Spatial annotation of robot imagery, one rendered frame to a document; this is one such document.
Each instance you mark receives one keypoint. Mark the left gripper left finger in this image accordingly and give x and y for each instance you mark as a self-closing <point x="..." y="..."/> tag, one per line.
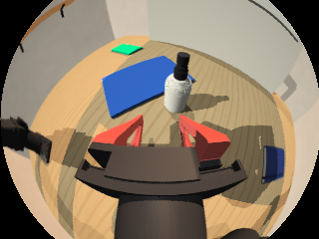
<point x="119" y="135"/>

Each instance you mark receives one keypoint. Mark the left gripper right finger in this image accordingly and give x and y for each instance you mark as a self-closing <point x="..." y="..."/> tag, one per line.
<point x="209" y="143"/>

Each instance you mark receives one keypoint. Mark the blue flat rectangular pad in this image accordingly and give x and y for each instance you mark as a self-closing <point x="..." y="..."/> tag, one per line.
<point x="136" y="84"/>

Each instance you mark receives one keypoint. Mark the green flat rectangular block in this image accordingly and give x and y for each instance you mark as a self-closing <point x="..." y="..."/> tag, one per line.
<point x="127" y="49"/>

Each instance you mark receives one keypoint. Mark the dark blue book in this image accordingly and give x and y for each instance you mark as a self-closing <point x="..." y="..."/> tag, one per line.
<point x="273" y="163"/>

